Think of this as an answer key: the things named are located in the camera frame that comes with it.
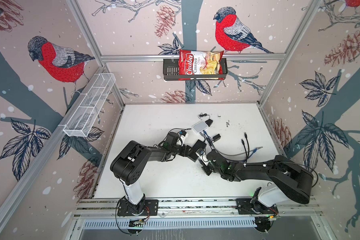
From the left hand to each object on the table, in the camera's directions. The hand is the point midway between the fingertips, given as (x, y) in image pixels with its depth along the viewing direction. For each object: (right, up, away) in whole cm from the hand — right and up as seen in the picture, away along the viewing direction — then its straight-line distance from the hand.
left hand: (190, 149), depth 91 cm
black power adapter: (+18, +6, +6) cm, 20 cm away
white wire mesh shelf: (-56, +28, -11) cm, 63 cm away
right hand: (+6, -8, -3) cm, 10 cm away
